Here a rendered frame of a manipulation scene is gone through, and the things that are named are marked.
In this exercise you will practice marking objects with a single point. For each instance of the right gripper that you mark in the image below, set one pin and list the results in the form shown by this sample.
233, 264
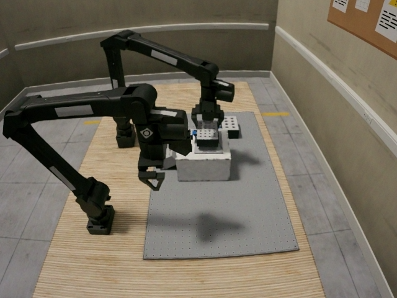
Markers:
144, 162

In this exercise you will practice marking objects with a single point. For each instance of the grey work mat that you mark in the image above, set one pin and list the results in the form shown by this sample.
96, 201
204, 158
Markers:
245, 216

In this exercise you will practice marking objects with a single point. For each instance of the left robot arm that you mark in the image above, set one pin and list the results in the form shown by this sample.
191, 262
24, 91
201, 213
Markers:
211, 87

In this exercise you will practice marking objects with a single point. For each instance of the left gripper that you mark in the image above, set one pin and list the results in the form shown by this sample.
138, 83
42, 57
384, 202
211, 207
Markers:
219, 114

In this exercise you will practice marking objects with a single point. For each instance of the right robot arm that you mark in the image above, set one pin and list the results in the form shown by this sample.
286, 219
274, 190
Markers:
139, 106

